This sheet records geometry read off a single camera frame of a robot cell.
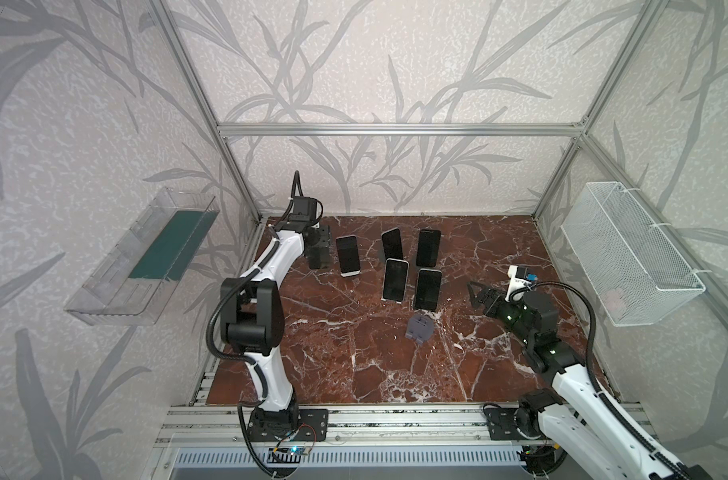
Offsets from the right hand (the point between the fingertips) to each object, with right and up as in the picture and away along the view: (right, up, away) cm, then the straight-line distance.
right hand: (478, 277), depth 80 cm
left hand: (-46, +15, +16) cm, 51 cm away
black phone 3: (-11, -7, +21) cm, 24 cm away
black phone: (-23, +9, +17) cm, 30 cm away
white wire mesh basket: (+28, +2, -17) cm, 33 cm away
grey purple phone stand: (-14, -17, +10) cm, 24 cm away
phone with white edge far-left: (-37, +4, +20) cm, 43 cm away
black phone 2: (-10, +8, +26) cm, 28 cm away
